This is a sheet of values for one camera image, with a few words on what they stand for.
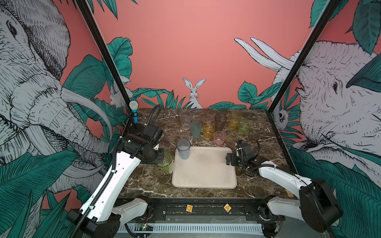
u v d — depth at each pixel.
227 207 0.75
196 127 1.06
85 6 0.69
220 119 1.01
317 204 0.41
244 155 0.67
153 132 0.52
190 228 0.70
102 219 0.36
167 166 0.66
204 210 0.76
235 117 1.15
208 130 1.07
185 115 1.05
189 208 0.75
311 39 0.80
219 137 1.01
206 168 0.90
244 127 1.09
